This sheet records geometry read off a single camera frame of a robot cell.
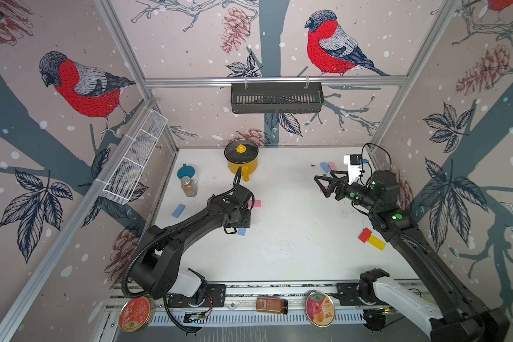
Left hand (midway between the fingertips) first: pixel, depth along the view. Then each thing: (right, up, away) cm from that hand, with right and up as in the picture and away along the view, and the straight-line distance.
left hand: (247, 217), depth 87 cm
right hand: (+28, +19, -16) cm, 37 cm away
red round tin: (-34, -26, -20) cm, 48 cm away
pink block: (+4, +4, +11) cm, 12 cm away
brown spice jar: (-27, +12, +8) cm, 31 cm away
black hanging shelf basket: (+14, +56, +17) cm, 60 cm away
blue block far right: (+40, +21, +24) cm, 52 cm away
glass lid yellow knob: (-4, +29, +16) cm, 34 cm away
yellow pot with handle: (-1, +20, +11) cm, 23 cm away
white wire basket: (-49, +14, -7) cm, 51 cm away
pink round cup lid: (+26, -26, -19) cm, 41 cm away
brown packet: (+10, -24, -19) cm, 32 cm away
